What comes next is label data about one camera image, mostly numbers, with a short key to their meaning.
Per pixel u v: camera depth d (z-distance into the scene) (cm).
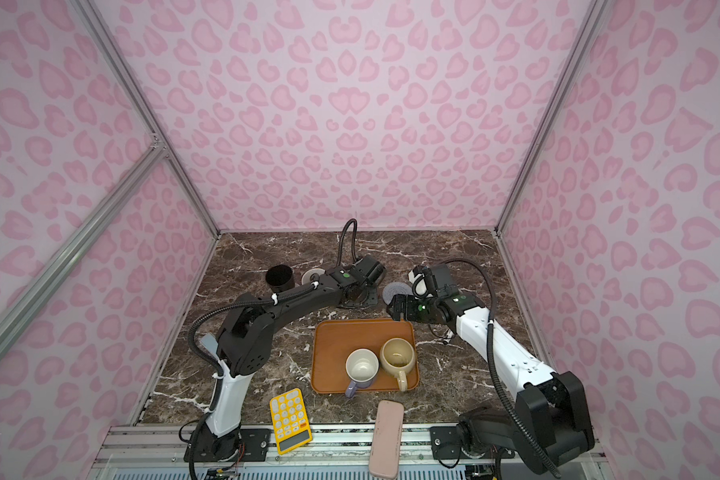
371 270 74
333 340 91
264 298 55
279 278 93
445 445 73
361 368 85
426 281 68
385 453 71
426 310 70
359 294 71
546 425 39
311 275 96
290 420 76
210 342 87
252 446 73
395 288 101
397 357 86
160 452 73
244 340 52
